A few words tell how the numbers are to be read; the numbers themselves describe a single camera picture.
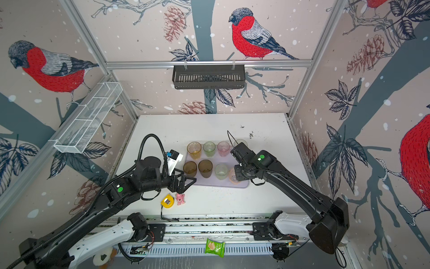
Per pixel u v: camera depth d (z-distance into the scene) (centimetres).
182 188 59
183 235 74
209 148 100
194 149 98
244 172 63
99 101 87
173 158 61
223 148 101
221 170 89
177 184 60
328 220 38
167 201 81
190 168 93
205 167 88
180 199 81
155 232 73
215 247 68
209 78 106
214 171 87
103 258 66
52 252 40
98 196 47
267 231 66
